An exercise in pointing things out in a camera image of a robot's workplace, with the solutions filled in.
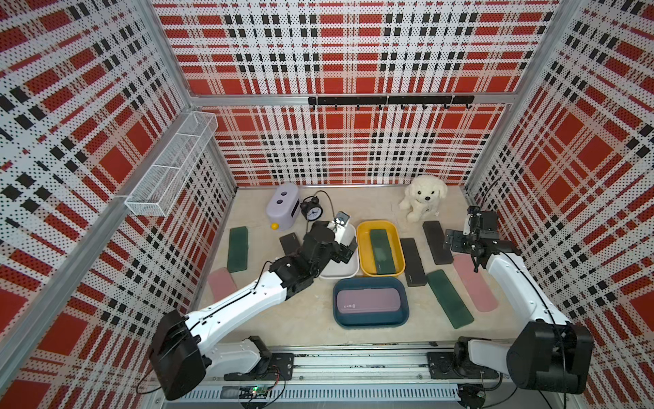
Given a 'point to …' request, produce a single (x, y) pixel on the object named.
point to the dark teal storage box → (371, 319)
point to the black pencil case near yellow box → (412, 262)
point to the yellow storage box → (366, 251)
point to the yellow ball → (275, 226)
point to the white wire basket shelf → (155, 192)
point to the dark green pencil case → (238, 249)
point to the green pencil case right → (452, 303)
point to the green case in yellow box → (385, 262)
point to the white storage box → (341, 270)
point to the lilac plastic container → (283, 207)
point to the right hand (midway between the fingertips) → (466, 239)
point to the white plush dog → (422, 198)
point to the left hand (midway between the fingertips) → (342, 229)
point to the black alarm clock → (311, 209)
